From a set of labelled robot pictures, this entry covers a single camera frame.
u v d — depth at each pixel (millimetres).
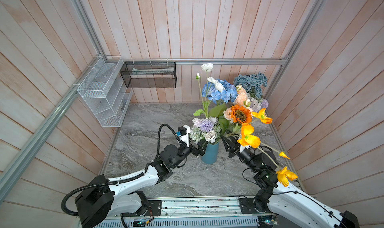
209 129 636
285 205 579
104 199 401
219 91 620
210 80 624
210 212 730
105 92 691
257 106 801
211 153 794
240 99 688
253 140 418
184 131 599
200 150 621
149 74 1040
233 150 592
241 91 700
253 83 798
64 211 409
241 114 563
